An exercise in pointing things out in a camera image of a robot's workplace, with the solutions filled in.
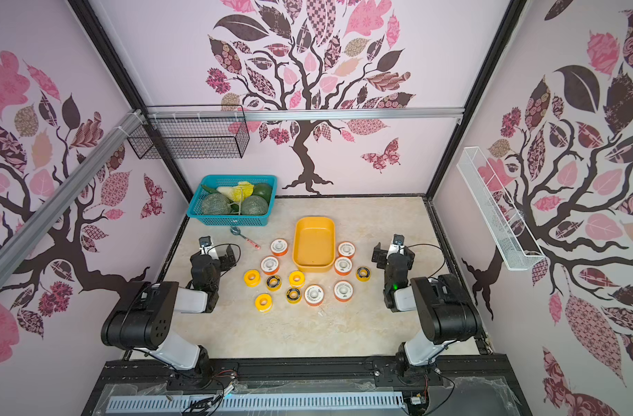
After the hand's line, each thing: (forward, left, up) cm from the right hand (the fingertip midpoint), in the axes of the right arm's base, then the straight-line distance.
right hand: (392, 246), depth 94 cm
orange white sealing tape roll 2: (+3, +16, -6) cm, 18 cm away
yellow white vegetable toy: (+30, +63, 0) cm, 70 cm away
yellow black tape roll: (-10, +44, -7) cm, 46 cm away
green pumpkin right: (+19, +53, +4) cm, 57 cm away
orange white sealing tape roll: (+5, +44, -6) cm, 44 cm away
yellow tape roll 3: (-18, +47, -7) cm, 50 cm away
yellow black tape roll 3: (-7, +11, -7) cm, 15 cm away
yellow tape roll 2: (-9, +36, -6) cm, 37 cm away
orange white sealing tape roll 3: (-4, +46, -6) cm, 46 cm away
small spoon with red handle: (+13, +62, -6) cm, 64 cm away
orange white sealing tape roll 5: (-15, +29, -7) cm, 34 cm away
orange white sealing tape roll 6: (-14, +19, -7) cm, 24 cm away
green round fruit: (+29, +51, +3) cm, 59 cm away
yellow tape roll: (-9, +52, -6) cm, 53 cm away
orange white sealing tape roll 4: (-4, +18, -6) cm, 20 cm away
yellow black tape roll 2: (-15, +36, -6) cm, 40 cm away
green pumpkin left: (+20, +69, +4) cm, 72 cm away
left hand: (0, +65, 0) cm, 65 cm away
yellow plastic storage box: (+7, +29, -7) cm, 31 cm away
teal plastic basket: (+34, +79, +2) cm, 86 cm away
